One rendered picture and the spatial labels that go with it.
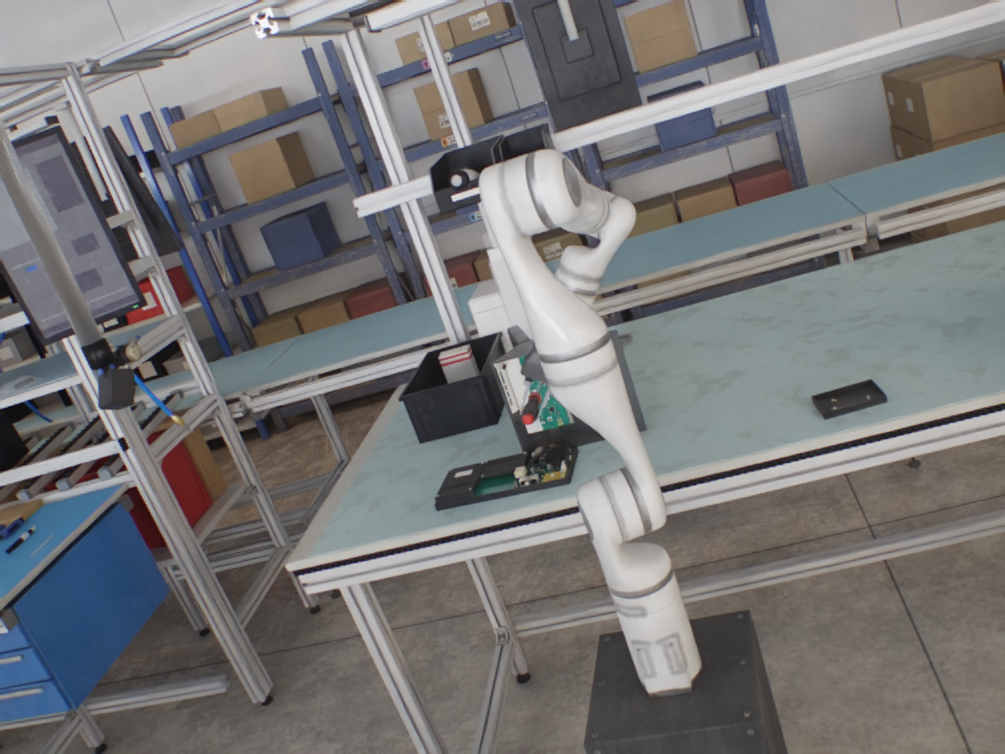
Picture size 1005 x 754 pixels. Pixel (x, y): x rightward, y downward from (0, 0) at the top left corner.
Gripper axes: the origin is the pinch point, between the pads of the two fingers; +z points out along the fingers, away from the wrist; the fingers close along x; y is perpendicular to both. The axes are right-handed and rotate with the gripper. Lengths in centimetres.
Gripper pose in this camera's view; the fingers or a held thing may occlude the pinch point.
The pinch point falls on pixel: (528, 417)
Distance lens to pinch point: 146.2
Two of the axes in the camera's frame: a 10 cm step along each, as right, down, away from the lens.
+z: -3.0, 8.6, 4.0
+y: 1.3, -3.8, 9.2
